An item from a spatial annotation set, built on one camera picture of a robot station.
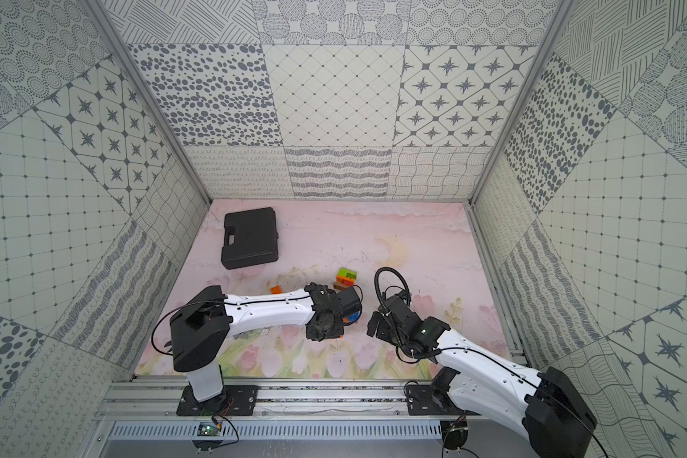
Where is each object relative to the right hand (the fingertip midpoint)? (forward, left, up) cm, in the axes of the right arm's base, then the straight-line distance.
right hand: (382, 331), depth 83 cm
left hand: (-3, +12, +1) cm, 13 cm away
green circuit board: (-24, +46, -4) cm, 52 cm away
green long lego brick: (+22, +13, -2) cm, 25 cm away
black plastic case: (+34, +48, +1) cm, 59 cm away
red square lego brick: (+17, +11, -1) cm, 20 cm away
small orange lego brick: (+14, +35, -2) cm, 38 cm away
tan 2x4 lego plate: (+15, +14, 0) cm, 20 cm away
